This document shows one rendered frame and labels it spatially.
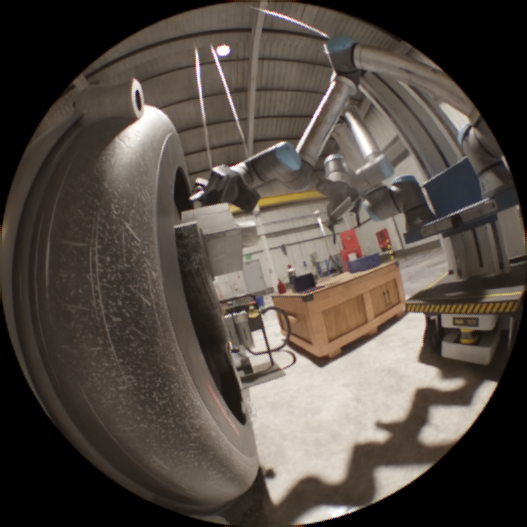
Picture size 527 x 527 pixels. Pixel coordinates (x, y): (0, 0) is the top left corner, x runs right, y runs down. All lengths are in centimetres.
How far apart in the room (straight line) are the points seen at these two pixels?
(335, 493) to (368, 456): 16
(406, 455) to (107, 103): 83
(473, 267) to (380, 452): 92
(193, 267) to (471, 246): 114
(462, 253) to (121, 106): 118
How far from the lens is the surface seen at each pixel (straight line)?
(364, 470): 67
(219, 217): 28
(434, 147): 120
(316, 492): 65
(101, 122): 15
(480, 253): 113
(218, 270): 31
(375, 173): 78
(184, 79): 861
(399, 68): 77
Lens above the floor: 60
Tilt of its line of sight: 6 degrees up
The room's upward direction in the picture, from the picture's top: 15 degrees counter-clockwise
